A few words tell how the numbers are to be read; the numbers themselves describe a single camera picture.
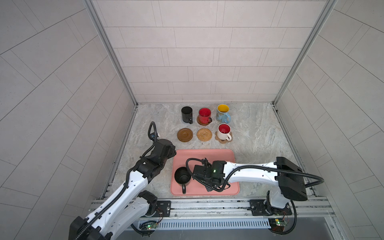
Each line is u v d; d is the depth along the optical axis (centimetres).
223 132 97
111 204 41
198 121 104
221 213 71
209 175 55
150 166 54
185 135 98
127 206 46
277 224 68
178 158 91
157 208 70
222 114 98
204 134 99
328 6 71
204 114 104
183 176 79
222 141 95
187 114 101
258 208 71
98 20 75
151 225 64
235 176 49
